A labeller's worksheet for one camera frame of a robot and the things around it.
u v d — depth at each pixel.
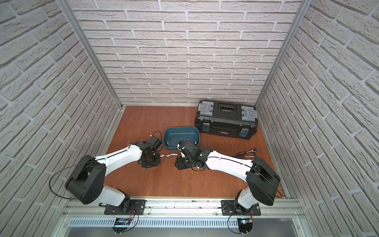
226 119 0.90
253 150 0.95
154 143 0.72
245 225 0.70
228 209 0.73
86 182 0.43
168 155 0.91
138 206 0.74
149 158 0.74
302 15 0.71
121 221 0.73
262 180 0.42
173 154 0.92
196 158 0.62
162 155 0.90
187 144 0.65
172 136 1.01
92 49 0.87
